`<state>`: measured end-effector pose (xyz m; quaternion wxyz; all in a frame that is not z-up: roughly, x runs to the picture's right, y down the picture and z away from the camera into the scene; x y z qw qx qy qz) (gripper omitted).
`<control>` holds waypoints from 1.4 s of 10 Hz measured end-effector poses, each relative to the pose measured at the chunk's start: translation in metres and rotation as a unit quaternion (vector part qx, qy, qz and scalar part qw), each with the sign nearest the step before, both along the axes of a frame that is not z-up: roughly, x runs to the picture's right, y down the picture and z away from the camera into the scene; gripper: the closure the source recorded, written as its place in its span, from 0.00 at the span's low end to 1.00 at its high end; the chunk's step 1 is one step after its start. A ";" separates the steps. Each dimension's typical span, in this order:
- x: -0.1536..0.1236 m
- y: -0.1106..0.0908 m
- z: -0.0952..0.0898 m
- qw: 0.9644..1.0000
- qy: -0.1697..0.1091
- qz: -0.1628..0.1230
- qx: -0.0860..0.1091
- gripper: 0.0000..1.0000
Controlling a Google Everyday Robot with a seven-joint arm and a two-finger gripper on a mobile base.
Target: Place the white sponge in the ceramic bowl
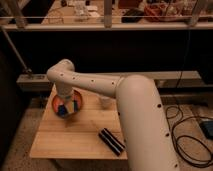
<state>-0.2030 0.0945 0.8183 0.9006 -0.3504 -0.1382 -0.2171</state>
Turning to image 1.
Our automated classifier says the black cable on floor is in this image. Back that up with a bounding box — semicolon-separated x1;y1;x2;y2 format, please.
165;105;213;169

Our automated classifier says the blue and white gripper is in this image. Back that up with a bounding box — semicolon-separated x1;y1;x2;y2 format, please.
57;98;78;116

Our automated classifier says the grey ledge beam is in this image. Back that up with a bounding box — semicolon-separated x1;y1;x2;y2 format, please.
16;71;203;92

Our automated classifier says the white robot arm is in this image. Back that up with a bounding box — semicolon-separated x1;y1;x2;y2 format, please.
47;59;180;171

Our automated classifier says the black rectangular block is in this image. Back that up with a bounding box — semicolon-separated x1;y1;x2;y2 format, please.
98;128;125;156

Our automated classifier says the blue box on floor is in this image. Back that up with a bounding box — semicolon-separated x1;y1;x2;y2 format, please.
200;121;213;140

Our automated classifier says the wooden table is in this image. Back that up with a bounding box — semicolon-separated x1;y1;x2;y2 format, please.
30;88;127;160

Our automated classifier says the metal diagonal pole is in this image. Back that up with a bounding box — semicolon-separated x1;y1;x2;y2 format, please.
0;26;33;77

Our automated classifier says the orange ceramic bowl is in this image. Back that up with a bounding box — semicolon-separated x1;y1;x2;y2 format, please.
51;90;83;119

